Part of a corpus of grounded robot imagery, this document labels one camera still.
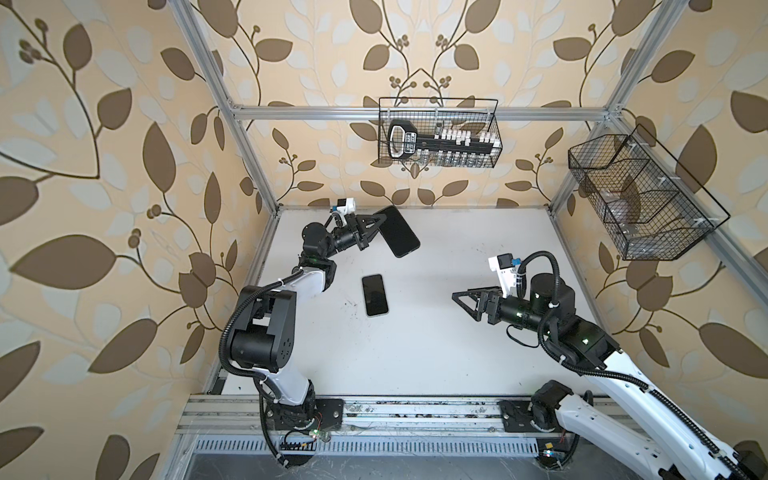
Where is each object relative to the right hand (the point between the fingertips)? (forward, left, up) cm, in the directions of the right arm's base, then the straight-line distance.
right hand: (462, 298), depth 67 cm
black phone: (+17, +14, +3) cm, 23 cm away
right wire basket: (+18, -49, +9) cm, 53 cm away
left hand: (+20, +16, +6) cm, 26 cm away
